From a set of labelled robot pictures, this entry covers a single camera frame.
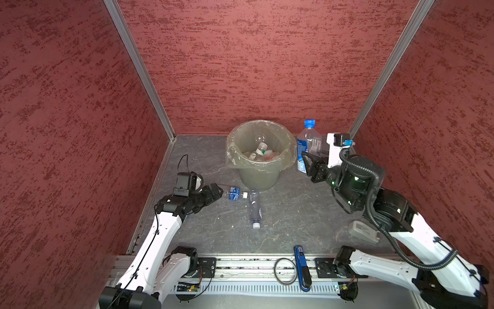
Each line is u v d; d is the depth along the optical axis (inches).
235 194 35.3
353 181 15.3
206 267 29.1
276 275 28.5
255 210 33.9
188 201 21.2
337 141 18.2
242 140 36.3
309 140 21.2
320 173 19.4
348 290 27.9
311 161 20.2
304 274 27.8
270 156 36.6
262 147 35.4
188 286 28.4
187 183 23.2
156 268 17.3
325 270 29.1
